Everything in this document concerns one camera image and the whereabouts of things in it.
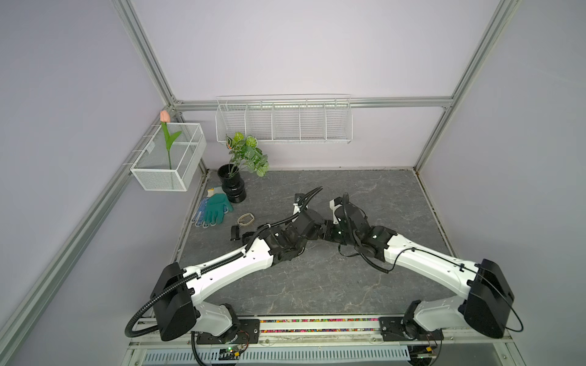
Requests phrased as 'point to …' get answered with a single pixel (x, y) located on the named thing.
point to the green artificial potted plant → (244, 152)
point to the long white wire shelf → (285, 118)
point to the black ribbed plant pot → (232, 182)
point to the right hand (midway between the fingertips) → (314, 227)
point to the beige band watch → (244, 224)
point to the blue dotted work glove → (199, 219)
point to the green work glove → (214, 208)
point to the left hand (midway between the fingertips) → (309, 220)
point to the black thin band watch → (235, 232)
